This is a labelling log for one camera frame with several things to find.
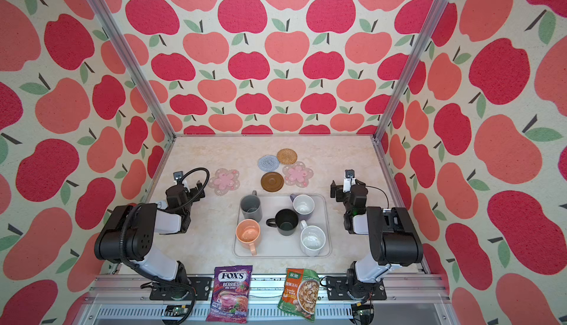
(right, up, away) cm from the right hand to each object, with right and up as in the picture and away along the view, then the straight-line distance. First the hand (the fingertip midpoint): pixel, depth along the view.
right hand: (348, 184), depth 94 cm
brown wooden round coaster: (-34, 0, +8) cm, 34 cm away
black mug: (-27, -14, -6) cm, 31 cm away
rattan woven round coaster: (-26, +12, +18) cm, 35 cm away
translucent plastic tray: (-12, -13, -2) cm, 18 cm away
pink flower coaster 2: (-22, +3, +11) cm, 25 cm away
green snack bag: (-22, -33, -22) cm, 45 cm away
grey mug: (-41, -9, -5) cm, 43 cm away
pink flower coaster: (-56, +1, +8) cm, 56 cm away
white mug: (-17, -20, -10) cm, 28 cm away
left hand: (-69, 0, +1) cm, 69 cm away
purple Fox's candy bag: (-46, -33, -23) cm, 61 cm away
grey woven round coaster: (-36, +9, +17) cm, 40 cm away
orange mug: (-42, -18, -8) cm, 47 cm away
